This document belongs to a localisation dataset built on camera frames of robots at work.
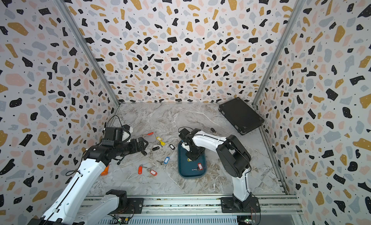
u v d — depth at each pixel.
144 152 0.92
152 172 0.85
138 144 0.69
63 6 0.71
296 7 0.74
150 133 1.03
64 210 0.39
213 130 1.05
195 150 0.78
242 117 1.12
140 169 0.87
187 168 0.86
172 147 0.95
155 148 0.95
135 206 0.73
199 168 0.86
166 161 0.90
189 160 0.90
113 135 0.58
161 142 0.98
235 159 0.50
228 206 0.73
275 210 0.74
